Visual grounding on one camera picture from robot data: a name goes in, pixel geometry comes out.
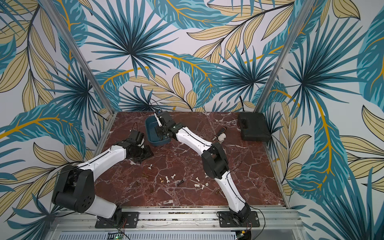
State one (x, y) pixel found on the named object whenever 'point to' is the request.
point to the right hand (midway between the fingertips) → (159, 126)
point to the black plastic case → (254, 126)
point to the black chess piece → (178, 182)
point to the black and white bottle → (221, 137)
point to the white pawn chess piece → (172, 177)
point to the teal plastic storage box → (151, 123)
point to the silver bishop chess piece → (150, 168)
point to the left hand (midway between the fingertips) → (151, 157)
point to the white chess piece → (168, 181)
